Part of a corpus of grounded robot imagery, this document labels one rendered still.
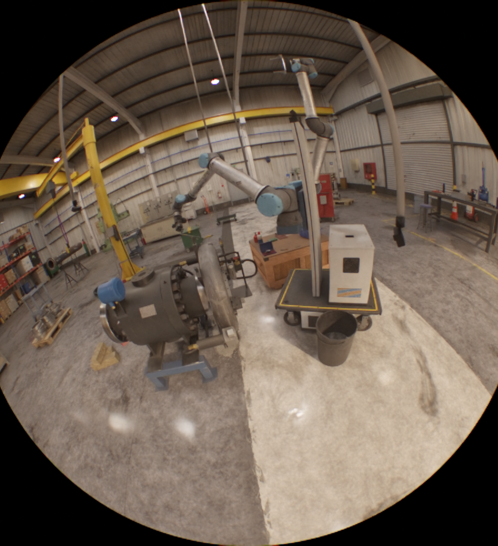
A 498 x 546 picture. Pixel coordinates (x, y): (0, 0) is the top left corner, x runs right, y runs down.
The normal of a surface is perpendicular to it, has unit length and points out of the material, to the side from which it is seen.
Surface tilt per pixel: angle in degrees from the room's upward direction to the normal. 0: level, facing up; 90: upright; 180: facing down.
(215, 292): 62
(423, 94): 90
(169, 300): 55
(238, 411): 0
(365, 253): 90
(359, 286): 90
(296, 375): 0
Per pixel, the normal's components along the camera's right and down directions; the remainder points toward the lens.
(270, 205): -0.50, 0.54
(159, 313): 0.14, 0.10
